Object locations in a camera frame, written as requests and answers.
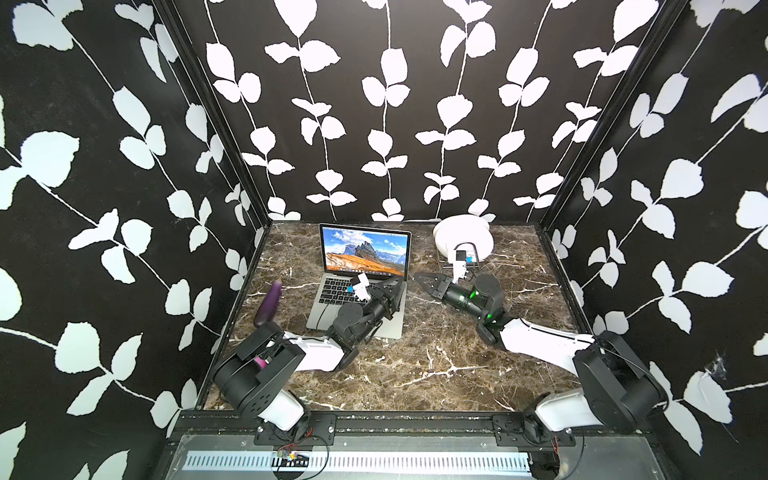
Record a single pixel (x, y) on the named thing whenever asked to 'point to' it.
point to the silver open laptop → (382, 255)
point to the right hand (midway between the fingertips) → (413, 275)
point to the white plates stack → (464, 232)
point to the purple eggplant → (267, 307)
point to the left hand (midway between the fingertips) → (408, 276)
